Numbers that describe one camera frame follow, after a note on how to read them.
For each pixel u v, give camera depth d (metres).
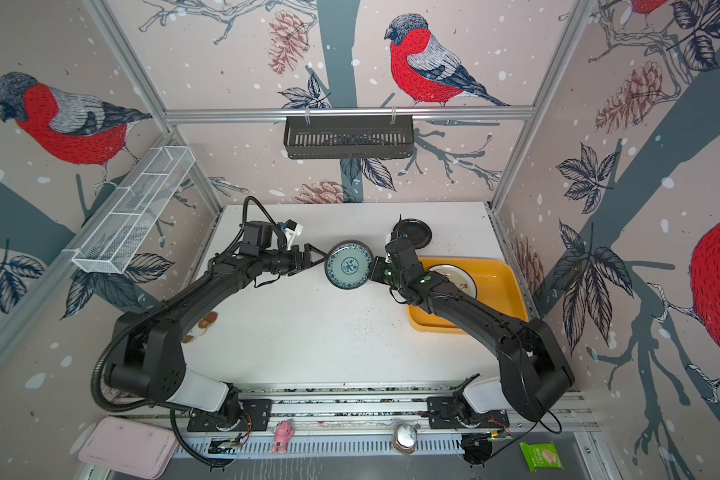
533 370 0.42
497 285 0.95
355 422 0.73
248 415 0.73
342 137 1.07
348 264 0.86
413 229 1.16
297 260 0.74
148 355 0.43
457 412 0.66
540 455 0.67
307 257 0.75
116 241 0.71
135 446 0.68
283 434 0.69
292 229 0.80
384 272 0.73
